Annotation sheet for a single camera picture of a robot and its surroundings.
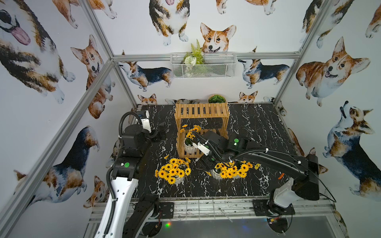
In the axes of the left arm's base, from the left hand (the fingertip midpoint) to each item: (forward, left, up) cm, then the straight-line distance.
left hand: (156, 120), depth 68 cm
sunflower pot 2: (-18, -7, -17) cm, 26 cm away
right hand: (-15, -20, -13) cm, 29 cm away
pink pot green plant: (+37, -33, -22) cm, 55 cm away
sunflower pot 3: (-17, -39, -18) cm, 46 cm away
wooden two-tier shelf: (+12, -13, -6) cm, 19 cm away
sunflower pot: (-17, -31, -21) cm, 41 cm away
